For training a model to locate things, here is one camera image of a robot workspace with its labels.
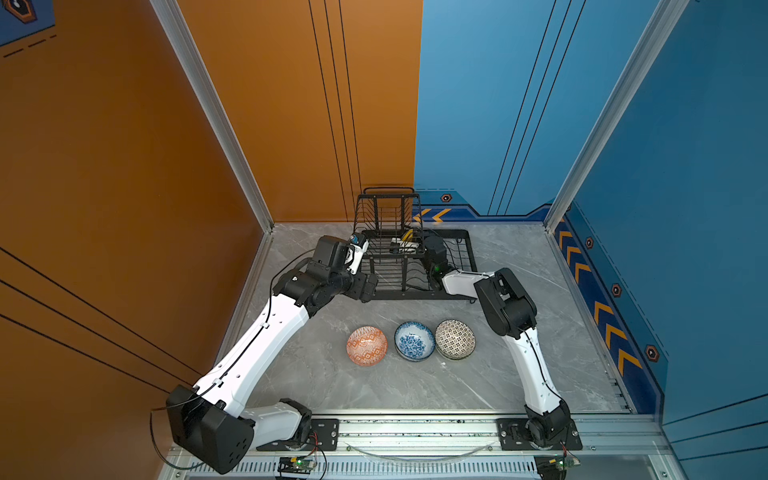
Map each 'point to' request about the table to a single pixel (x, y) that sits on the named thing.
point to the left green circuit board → (295, 465)
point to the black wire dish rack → (390, 219)
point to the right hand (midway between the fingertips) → (418, 224)
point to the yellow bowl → (408, 235)
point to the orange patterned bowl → (366, 346)
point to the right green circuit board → (552, 466)
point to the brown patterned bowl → (455, 339)
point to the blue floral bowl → (414, 341)
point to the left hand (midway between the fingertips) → (362, 272)
